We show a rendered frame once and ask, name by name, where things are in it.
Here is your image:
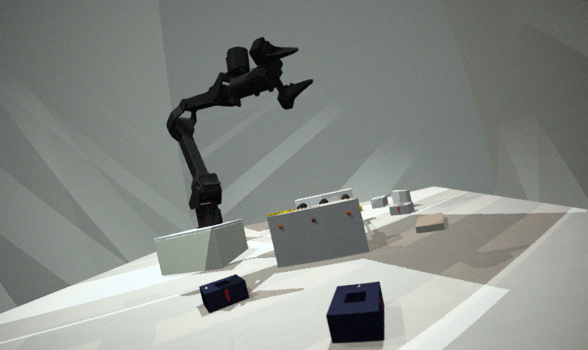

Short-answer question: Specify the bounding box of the tan flat block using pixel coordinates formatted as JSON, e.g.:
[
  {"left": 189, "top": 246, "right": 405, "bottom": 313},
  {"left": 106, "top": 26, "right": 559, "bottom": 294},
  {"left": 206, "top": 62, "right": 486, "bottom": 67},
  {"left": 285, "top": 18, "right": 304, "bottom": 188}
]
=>
[{"left": 415, "top": 212, "right": 445, "bottom": 234}]

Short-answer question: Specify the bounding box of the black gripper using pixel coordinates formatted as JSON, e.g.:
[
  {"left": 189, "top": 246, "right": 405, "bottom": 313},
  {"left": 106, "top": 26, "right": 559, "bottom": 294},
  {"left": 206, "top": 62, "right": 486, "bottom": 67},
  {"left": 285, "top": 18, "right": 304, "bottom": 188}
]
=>
[{"left": 244, "top": 37, "right": 313, "bottom": 110}]

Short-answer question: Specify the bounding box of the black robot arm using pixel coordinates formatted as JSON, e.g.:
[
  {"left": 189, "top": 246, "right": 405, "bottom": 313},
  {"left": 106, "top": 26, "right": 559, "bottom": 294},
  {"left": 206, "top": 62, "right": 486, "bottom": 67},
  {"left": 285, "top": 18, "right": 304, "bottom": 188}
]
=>
[{"left": 167, "top": 47, "right": 252, "bottom": 229}]

